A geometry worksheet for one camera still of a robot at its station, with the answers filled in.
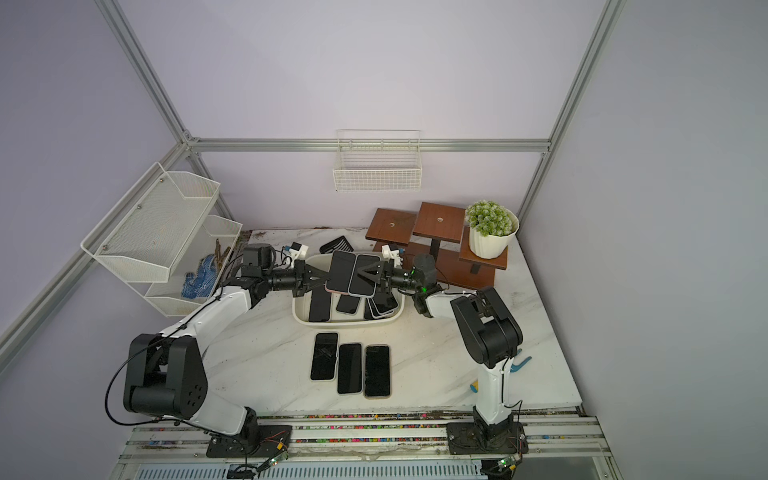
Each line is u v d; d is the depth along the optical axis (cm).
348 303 98
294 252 80
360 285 82
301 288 76
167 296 76
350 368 87
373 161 107
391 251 86
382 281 79
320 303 98
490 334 52
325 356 88
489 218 81
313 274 78
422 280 75
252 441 67
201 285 87
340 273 82
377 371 85
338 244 115
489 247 85
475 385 82
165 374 44
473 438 73
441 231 91
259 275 69
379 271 81
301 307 98
